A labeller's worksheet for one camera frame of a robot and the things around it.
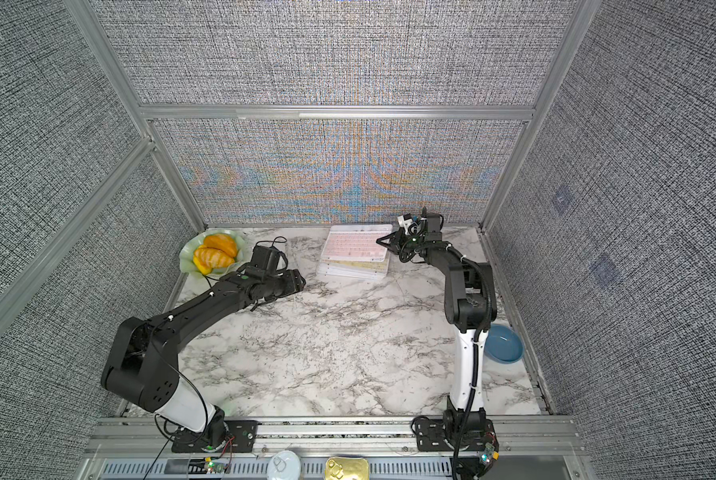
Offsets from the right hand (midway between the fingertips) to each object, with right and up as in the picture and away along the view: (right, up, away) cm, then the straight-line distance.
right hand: (377, 232), depth 98 cm
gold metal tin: (-9, -55, -31) cm, 64 cm away
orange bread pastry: (-54, -6, +5) cm, 55 cm away
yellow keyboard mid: (-7, -11, +6) cm, 14 cm away
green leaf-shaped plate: (-66, -7, +6) cm, 67 cm away
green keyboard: (-9, -13, +7) cm, 17 cm away
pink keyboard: (-6, -3, +3) cm, 8 cm away
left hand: (-22, -15, -8) cm, 28 cm away
